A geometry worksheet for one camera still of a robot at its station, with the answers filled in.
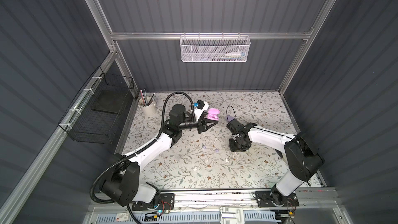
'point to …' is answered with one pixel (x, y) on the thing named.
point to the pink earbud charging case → (213, 113)
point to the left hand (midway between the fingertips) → (218, 121)
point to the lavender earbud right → (216, 151)
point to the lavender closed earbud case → (230, 118)
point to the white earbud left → (195, 169)
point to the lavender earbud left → (204, 146)
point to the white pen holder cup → (147, 103)
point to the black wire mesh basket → (97, 114)
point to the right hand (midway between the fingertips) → (235, 149)
